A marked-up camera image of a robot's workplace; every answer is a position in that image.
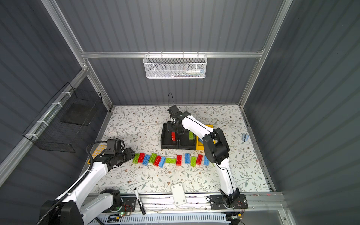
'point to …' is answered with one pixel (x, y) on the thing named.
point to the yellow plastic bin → (200, 145)
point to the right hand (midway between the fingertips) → (171, 129)
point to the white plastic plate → (178, 194)
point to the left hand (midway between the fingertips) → (131, 155)
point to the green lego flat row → (171, 161)
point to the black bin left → (165, 139)
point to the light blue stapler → (245, 137)
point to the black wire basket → (62, 124)
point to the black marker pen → (139, 201)
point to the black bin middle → (184, 142)
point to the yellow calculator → (99, 151)
